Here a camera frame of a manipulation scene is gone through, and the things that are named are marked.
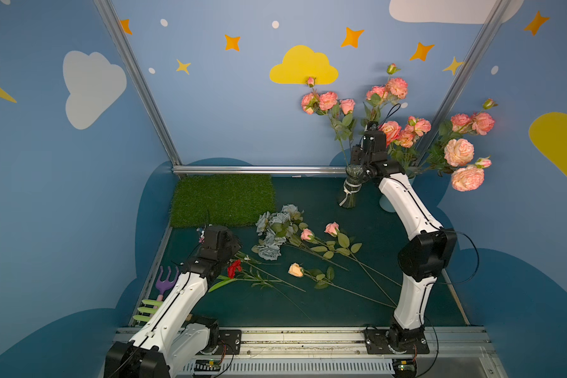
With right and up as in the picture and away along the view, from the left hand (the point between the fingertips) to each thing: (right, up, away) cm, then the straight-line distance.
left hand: (236, 237), depth 84 cm
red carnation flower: (+3, -13, +4) cm, 14 cm away
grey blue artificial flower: (+14, +3, +7) cm, 16 cm away
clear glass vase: (+47, +20, +16) cm, 53 cm away
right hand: (+48, +34, +2) cm, 59 cm away
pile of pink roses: (+40, -4, +14) cm, 42 cm away
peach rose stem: (+33, -17, +4) cm, 38 cm away
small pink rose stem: (+38, +1, +14) cm, 41 cm away
